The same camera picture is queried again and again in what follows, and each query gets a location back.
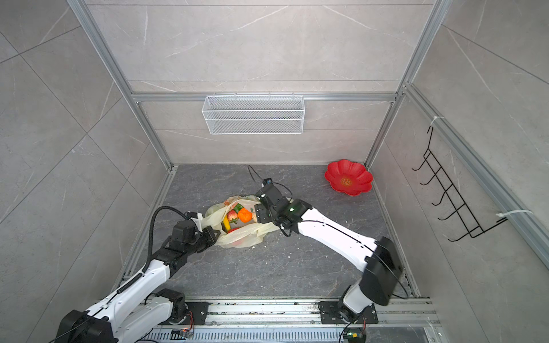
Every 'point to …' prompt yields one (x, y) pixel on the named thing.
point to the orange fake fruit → (244, 215)
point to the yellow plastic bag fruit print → (246, 236)
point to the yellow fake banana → (226, 223)
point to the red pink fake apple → (232, 216)
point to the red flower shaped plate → (349, 176)
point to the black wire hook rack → (472, 225)
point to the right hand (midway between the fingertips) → (266, 206)
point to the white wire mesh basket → (254, 115)
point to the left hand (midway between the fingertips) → (220, 227)
